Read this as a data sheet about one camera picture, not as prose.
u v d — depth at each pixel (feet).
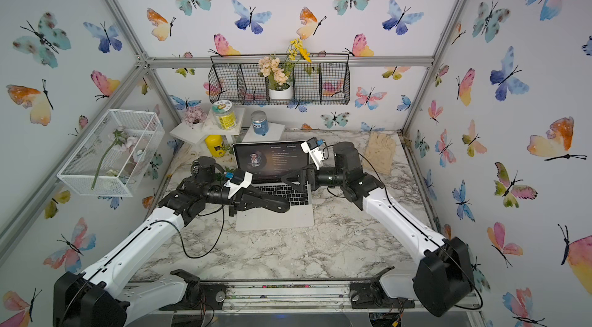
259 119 3.10
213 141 3.33
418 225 1.49
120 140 2.44
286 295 2.48
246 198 2.05
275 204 2.18
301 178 2.03
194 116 2.99
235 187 1.95
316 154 2.18
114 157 2.44
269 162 3.11
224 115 2.81
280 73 2.70
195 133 3.21
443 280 1.30
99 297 1.23
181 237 1.66
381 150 3.66
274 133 3.23
